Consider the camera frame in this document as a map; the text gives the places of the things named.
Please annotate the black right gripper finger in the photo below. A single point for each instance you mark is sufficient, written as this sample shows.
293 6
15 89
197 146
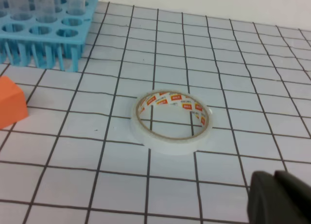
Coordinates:
278 199

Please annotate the white checkered grid cloth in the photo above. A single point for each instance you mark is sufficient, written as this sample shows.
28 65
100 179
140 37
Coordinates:
74 160

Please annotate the clear tube in rack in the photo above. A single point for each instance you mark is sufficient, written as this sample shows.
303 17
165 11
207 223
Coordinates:
19 9
76 7
45 11

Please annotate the blue test tube rack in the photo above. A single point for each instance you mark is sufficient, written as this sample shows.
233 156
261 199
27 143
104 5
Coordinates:
45 44

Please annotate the orange foam cube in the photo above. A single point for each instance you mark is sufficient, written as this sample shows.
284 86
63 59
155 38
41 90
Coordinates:
13 106

